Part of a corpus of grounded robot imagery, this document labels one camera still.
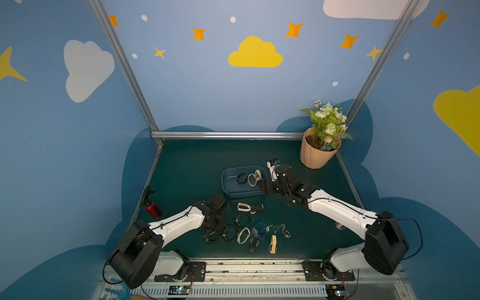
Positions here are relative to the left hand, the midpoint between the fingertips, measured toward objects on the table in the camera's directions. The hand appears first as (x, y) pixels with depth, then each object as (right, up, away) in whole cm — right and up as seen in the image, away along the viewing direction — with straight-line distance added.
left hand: (225, 228), depth 85 cm
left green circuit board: (-17, -19, -14) cm, 29 cm away
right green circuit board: (+44, -20, -13) cm, 50 cm away
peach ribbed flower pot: (+45, +34, +14) cm, 58 cm away
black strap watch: (+13, +8, +6) cm, 17 cm away
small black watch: (+8, +22, +17) cm, 28 cm away
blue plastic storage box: (+2, +16, +16) cm, 23 cm away
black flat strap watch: (+13, -5, -3) cm, 14 cm away
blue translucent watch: (+16, 0, +1) cm, 16 cm away
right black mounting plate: (+38, -8, -18) cm, 43 cm away
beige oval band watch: (+11, +20, +16) cm, 28 cm away
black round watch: (+8, +3, +3) cm, 9 cm away
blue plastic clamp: (-38, -19, -15) cm, 45 cm away
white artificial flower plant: (+51, +49, +6) cm, 71 cm away
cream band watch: (+7, -1, -3) cm, 7 cm away
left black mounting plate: (-11, -14, -10) cm, 21 cm away
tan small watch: (+16, +24, +16) cm, 33 cm away
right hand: (+20, +23, +1) cm, 31 cm away
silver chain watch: (+28, -2, -1) cm, 28 cm away
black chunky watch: (-6, -2, -5) cm, 8 cm away
